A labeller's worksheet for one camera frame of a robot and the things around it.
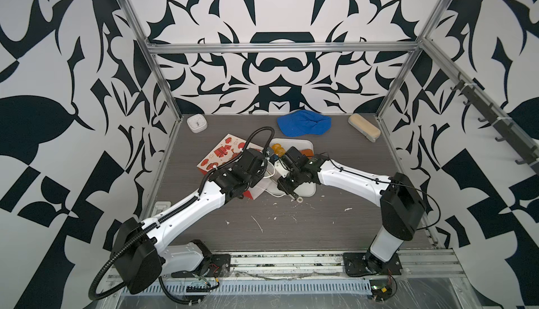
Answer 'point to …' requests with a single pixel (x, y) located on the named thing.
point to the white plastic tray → (272, 175)
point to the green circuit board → (381, 288)
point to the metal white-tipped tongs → (300, 199)
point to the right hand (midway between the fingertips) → (280, 184)
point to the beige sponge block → (369, 130)
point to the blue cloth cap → (304, 122)
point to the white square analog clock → (197, 123)
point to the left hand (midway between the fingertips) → (252, 159)
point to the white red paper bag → (224, 150)
